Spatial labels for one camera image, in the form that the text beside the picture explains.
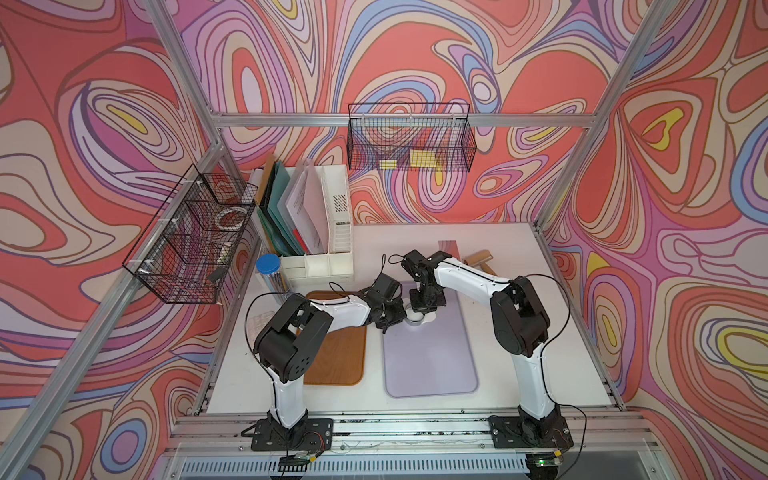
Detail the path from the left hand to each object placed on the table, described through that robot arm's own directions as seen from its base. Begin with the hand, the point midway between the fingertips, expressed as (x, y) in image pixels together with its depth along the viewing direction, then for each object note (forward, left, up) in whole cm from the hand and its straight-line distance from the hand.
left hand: (409, 315), depth 94 cm
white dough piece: (-1, -6, 0) cm, 6 cm away
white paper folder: (+20, +30, +27) cm, 46 cm away
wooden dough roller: (+24, -28, 0) cm, 36 cm away
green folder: (+18, +41, +21) cm, 49 cm away
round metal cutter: (-1, -1, 0) cm, 2 cm away
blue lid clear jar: (+6, +41, +18) cm, 45 cm away
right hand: (-1, -5, 0) cm, 5 cm away
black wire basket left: (+2, +58, +28) cm, 64 cm away
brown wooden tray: (-13, +23, -2) cm, 26 cm away
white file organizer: (+19, +25, +2) cm, 31 cm away
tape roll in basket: (+20, +55, +26) cm, 64 cm away
